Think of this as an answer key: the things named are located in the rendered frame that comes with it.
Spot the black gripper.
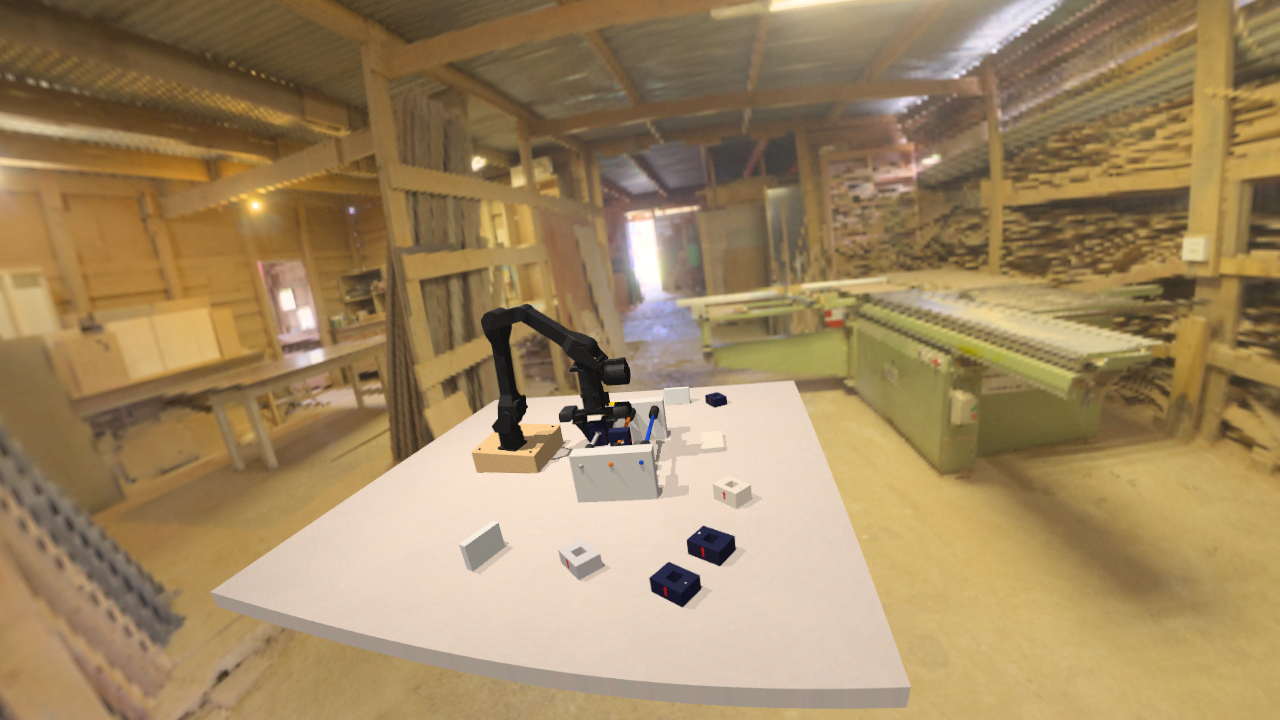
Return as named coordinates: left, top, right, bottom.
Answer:
left=559, top=386, right=632, bottom=442

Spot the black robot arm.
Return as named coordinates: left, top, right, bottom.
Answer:
left=481, top=304, right=630, bottom=451

